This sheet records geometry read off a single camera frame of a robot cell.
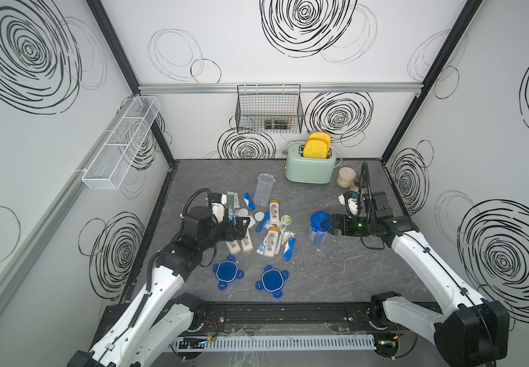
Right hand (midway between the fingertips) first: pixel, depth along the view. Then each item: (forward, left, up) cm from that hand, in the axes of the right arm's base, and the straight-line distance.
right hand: (332, 226), depth 79 cm
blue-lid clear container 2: (+26, +25, -13) cm, 39 cm away
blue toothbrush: (+10, +24, -14) cm, 29 cm away
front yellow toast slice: (+36, +2, +3) cm, 36 cm away
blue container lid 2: (-14, +21, -14) cm, 29 cm away
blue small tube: (-5, +14, -15) cm, 21 cm away
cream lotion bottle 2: (-1, +31, -13) cm, 33 cm away
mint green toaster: (+32, +8, -6) cm, 34 cm away
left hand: (-1, +32, +6) cm, 32 cm away
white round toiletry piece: (+13, +34, -14) cm, 39 cm away
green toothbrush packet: (+19, +39, -12) cm, 45 cm away
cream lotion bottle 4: (-1, +21, -13) cm, 25 cm away
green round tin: (+10, +15, -14) cm, 23 cm away
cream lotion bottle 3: (+14, +20, -13) cm, 28 cm away
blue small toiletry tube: (+20, +32, -15) cm, 41 cm away
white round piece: (+12, +27, -14) cm, 33 cm away
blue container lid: (-12, +37, -13) cm, 41 cm away
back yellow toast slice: (+42, 0, +6) cm, 43 cm away
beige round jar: (+33, -13, -11) cm, 37 cm away
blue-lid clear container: (0, +4, -5) cm, 7 cm away
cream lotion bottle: (-2, +36, -13) cm, 39 cm away
